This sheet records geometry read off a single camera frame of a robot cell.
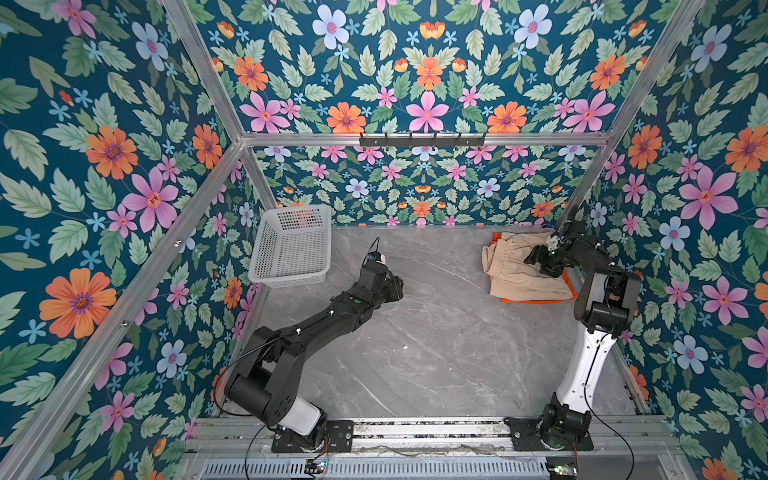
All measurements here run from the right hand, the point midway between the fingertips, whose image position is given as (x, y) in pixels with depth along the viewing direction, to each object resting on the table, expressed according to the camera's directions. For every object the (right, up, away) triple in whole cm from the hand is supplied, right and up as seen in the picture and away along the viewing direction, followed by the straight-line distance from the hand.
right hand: (536, 260), depth 104 cm
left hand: (-47, -4, -17) cm, 51 cm away
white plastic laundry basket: (-91, +5, +10) cm, 92 cm away
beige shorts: (-11, -6, -7) cm, 15 cm away
